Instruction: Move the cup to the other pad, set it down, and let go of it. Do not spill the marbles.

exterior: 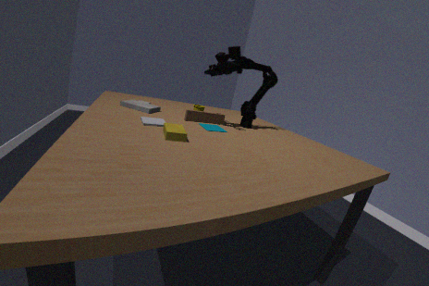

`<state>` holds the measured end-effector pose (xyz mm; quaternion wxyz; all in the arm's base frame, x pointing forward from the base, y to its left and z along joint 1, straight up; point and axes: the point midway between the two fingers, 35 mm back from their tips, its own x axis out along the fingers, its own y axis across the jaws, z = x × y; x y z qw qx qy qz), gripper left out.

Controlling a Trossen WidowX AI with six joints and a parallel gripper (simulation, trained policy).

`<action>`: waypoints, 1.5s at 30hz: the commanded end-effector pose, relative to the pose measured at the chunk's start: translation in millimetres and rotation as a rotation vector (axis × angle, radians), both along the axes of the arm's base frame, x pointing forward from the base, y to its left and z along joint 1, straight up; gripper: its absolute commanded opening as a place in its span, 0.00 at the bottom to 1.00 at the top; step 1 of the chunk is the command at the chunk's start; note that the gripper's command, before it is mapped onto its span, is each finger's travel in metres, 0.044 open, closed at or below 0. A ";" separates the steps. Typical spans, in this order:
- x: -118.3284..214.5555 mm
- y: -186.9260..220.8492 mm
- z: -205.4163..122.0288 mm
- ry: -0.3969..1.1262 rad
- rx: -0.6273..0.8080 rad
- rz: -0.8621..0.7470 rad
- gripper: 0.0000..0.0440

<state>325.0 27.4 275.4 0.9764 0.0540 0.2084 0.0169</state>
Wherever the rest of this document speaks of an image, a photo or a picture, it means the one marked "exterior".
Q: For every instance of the yellow flat block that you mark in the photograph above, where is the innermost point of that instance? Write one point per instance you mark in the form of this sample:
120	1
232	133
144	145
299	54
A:
174	133

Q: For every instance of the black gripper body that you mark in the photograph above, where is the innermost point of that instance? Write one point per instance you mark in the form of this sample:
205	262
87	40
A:
228	67

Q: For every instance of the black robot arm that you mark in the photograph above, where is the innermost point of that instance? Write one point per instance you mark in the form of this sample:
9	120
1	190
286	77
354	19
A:
248	108

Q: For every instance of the grey flat square tile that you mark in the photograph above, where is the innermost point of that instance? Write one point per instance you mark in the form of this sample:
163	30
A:
158	122

